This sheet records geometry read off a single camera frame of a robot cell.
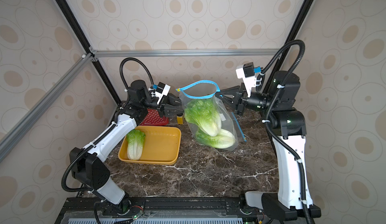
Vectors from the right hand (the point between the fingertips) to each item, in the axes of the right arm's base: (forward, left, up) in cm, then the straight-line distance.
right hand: (221, 94), depth 50 cm
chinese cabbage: (+5, +46, -41) cm, 62 cm away
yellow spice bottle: (+26, +23, -45) cm, 56 cm away
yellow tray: (+7, +32, -50) cm, 60 cm away
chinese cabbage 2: (-4, -4, -22) cm, 23 cm away
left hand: (+3, +14, -11) cm, 18 cm away
